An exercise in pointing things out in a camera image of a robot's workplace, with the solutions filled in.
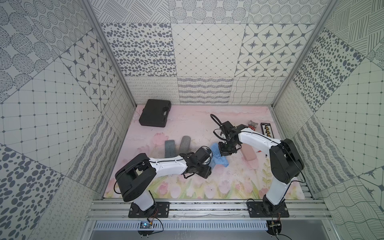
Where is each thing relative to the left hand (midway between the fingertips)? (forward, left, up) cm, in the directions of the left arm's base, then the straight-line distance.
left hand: (211, 174), depth 83 cm
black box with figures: (+33, -41, -1) cm, 52 cm away
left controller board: (-24, +33, -4) cm, 41 cm away
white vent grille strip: (-24, +14, -3) cm, 28 cm away
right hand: (+11, -8, +2) cm, 14 cm away
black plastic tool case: (+45, +41, +2) cm, 61 cm away
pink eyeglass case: (+15, -24, -1) cm, 28 cm away
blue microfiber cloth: (+9, -3, +2) cm, 10 cm away
